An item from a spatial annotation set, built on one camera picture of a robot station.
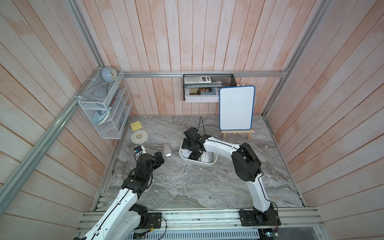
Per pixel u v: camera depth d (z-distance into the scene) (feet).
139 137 3.52
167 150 3.22
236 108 2.96
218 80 2.96
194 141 2.43
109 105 2.43
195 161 2.92
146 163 1.97
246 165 1.79
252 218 2.30
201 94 3.06
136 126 3.75
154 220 2.40
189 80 2.97
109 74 2.62
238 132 3.29
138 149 2.30
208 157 3.03
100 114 2.69
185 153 3.10
